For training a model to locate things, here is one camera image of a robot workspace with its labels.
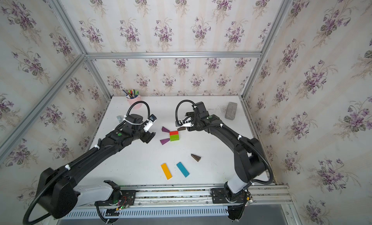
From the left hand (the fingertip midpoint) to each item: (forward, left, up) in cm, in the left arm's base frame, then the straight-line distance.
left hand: (149, 128), depth 83 cm
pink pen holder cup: (+30, +17, -15) cm, 38 cm away
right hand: (+9, -24, 0) cm, 25 cm away
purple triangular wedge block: (+7, -7, -14) cm, 17 cm away
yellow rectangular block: (-19, -10, -15) cm, 27 cm away
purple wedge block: (-1, -7, -14) cm, 16 cm away
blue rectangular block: (-19, -19, -14) cm, 30 cm away
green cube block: (+3, -14, -15) cm, 20 cm away
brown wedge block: (-13, -28, -13) cm, 33 cm away
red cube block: (+5, -13, -13) cm, 19 cm away
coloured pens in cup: (+33, +19, -4) cm, 38 cm away
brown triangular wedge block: (+8, -19, -13) cm, 24 cm away
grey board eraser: (+24, -57, -12) cm, 63 cm away
